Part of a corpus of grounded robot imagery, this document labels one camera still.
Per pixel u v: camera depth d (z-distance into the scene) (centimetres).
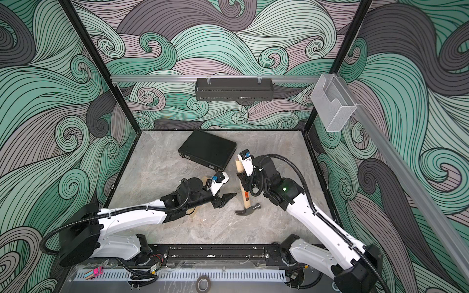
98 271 68
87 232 40
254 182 60
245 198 79
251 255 74
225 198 66
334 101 78
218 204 66
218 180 62
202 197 64
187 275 70
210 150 148
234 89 94
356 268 36
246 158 62
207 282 66
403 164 55
